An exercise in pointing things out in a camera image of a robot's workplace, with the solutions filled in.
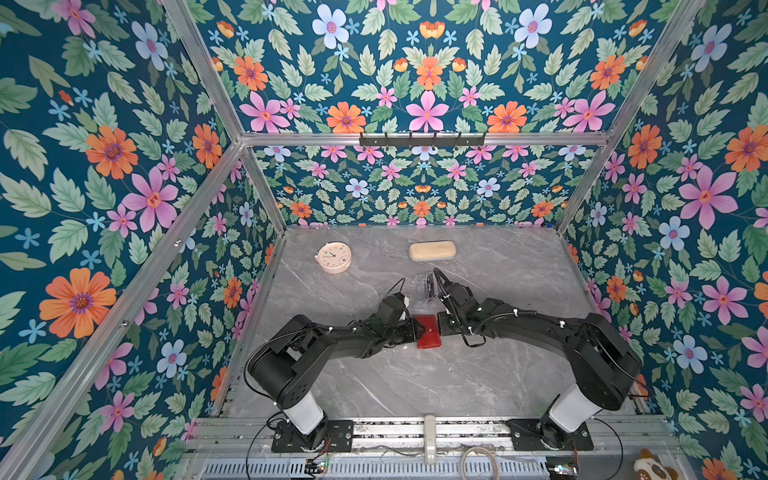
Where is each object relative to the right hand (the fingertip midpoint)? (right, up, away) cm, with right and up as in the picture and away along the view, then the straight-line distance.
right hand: (440, 321), depth 90 cm
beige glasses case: (-1, +22, +18) cm, 29 cm away
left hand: (-4, -1, -2) cm, 4 cm away
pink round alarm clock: (-37, +19, +18) cm, 45 cm away
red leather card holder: (-3, -5, 0) cm, 5 cm away
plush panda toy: (+45, -28, -22) cm, 58 cm away
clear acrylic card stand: (-6, +6, +11) cm, 13 cm away
